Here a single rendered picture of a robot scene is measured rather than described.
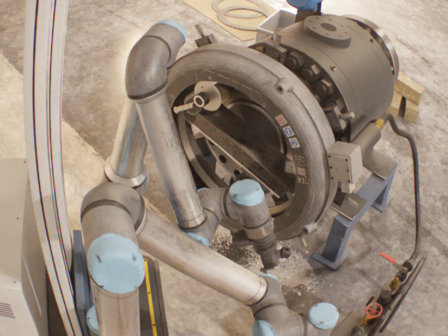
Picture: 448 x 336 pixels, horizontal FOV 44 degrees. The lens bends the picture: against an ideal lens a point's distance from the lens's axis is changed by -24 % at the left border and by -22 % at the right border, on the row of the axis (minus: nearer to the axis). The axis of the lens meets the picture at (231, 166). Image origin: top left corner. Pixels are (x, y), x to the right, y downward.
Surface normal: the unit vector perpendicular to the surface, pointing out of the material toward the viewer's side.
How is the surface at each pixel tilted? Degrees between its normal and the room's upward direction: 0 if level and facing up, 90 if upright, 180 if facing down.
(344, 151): 23
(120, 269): 82
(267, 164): 13
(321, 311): 5
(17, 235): 0
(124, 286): 82
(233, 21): 0
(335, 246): 90
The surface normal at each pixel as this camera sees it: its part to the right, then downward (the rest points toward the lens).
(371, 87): 0.73, 0.03
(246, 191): -0.21, -0.79
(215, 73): -0.61, 0.47
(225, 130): 0.29, -0.62
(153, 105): 0.29, 0.50
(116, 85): 0.11, -0.74
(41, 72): 0.11, 0.67
